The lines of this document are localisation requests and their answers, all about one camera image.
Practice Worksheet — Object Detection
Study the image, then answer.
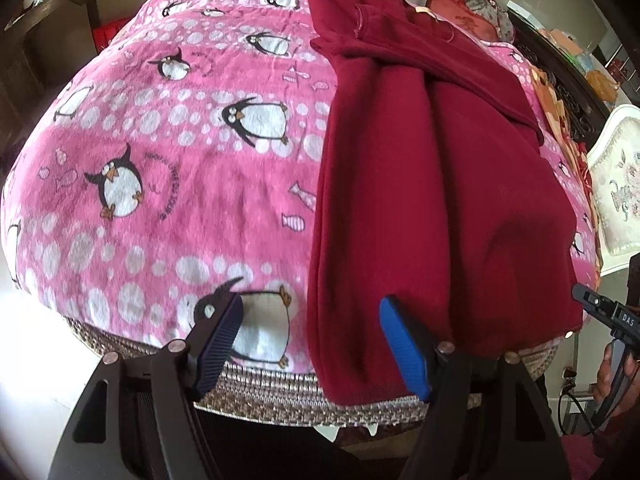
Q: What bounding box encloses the dark red fleece sweater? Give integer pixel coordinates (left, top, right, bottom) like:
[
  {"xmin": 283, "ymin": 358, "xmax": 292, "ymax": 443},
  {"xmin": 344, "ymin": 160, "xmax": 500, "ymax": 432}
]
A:
[{"xmin": 307, "ymin": 0, "xmax": 582, "ymax": 405}]

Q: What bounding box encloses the person's right hand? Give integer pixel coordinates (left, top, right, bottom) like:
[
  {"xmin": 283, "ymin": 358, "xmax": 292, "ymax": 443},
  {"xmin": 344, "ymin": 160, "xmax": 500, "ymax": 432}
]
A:
[{"xmin": 592, "ymin": 342, "xmax": 639, "ymax": 417}]

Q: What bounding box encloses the white embroidered cloth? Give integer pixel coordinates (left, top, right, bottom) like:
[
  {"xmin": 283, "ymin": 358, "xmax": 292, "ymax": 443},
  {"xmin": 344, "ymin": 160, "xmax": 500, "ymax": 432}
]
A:
[{"xmin": 588, "ymin": 104, "xmax": 639, "ymax": 276}]

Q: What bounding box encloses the orange patterned bedsheet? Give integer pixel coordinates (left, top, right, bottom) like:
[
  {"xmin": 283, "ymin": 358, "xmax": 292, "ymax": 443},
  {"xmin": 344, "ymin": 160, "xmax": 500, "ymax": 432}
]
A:
[{"xmin": 528, "ymin": 66, "xmax": 603, "ymax": 270}]

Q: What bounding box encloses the pink penguin blanket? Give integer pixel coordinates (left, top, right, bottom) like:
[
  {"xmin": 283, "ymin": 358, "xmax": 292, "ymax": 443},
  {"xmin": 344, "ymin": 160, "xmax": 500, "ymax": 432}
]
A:
[{"xmin": 0, "ymin": 0, "xmax": 601, "ymax": 376}]

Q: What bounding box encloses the small red heart cushion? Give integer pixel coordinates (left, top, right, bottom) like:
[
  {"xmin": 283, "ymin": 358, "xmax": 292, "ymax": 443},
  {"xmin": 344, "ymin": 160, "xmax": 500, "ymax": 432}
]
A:
[{"xmin": 427, "ymin": 0, "xmax": 499, "ymax": 42}]

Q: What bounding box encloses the dark wooden desk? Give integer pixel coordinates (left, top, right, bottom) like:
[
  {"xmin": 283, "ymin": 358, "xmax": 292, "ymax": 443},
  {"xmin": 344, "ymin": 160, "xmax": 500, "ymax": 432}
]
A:
[{"xmin": 1, "ymin": 0, "xmax": 100, "ymax": 174}]

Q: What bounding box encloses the red bin on floor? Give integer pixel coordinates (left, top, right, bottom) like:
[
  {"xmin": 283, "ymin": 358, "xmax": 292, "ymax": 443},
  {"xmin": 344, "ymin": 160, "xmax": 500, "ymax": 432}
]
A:
[{"xmin": 92, "ymin": 16, "xmax": 131, "ymax": 54}]

